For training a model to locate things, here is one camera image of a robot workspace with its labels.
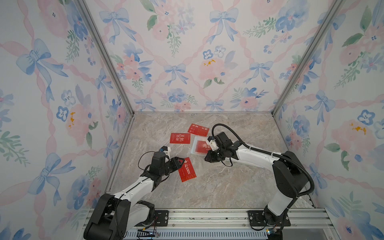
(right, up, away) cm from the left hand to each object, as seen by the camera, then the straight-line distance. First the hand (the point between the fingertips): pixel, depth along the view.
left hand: (184, 160), depth 86 cm
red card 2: (-4, +11, +18) cm, 21 cm away
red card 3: (+8, +17, +24) cm, 30 cm away
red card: (+11, +6, +12) cm, 17 cm away
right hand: (+13, 0, +2) cm, 13 cm away
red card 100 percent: (+1, -8, +4) cm, 9 cm away
